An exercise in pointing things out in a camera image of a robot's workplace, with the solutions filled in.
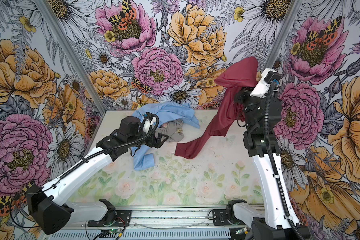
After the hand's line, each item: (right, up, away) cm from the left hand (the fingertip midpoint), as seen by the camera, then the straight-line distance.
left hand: (159, 139), depth 75 cm
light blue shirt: (-13, -13, +18) cm, 26 cm away
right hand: (+34, +23, -19) cm, 46 cm away
